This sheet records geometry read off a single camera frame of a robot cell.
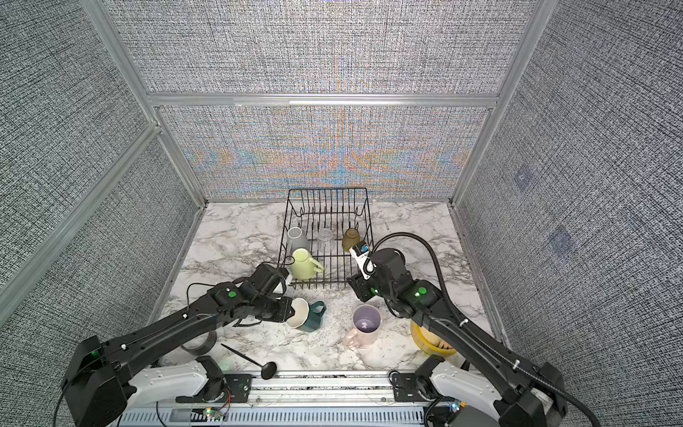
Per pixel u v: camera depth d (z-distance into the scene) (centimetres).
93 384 39
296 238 92
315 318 76
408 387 73
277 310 69
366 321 83
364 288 66
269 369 76
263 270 63
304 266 88
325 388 75
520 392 39
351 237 96
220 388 68
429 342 76
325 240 98
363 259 65
